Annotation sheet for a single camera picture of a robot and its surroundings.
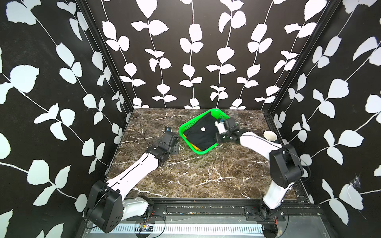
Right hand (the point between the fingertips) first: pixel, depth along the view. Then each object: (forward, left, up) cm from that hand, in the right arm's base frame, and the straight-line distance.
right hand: (213, 135), depth 93 cm
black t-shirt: (+3, +6, -4) cm, 8 cm away
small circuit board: (-48, +35, -11) cm, 61 cm away
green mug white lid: (+1, -37, -3) cm, 38 cm away
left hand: (-9, +25, +4) cm, 27 cm away
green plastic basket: (+14, +11, -2) cm, 18 cm away
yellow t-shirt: (-4, +13, -6) cm, 15 cm away
